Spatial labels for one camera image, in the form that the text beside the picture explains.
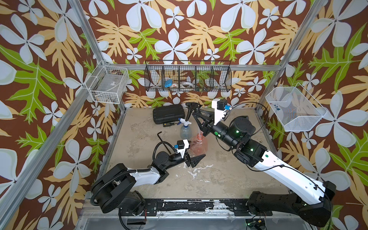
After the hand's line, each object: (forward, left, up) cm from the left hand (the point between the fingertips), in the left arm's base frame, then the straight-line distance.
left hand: (201, 146), depth 69 cm
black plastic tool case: (+38, +21, -19) cm, 47 cm away
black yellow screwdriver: (+32, +21, -24) cm, 45 cm away
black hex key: (+24, +28, -26) cm, 45 cm away
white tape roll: (+49, +6, 0) cm, 49 cm away
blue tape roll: (+47, +19, +3) cm, 51 cm away
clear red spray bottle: (+1, +1, -1) cm, 2 cm away
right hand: (+5, +4, +19) cm, 20 cm away
